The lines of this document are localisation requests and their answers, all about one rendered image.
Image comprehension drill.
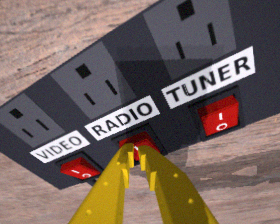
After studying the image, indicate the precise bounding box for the black power strip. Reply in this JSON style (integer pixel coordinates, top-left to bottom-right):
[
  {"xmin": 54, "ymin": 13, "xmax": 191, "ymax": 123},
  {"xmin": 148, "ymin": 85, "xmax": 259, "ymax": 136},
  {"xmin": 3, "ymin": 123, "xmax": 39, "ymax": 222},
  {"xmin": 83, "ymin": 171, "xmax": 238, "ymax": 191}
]
[{"xmin": 0, "ymin": 0, "xmax": 280, "ymax": 190}]

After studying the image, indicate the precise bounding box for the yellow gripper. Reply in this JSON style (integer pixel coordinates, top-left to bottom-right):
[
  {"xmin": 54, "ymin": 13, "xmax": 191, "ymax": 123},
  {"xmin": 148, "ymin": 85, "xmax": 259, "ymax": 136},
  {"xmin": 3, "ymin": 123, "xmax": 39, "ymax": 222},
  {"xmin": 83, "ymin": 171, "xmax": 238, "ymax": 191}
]
[{"xmin": 68, "ymin": 143, "xmax": 219, "ymax": 224}]

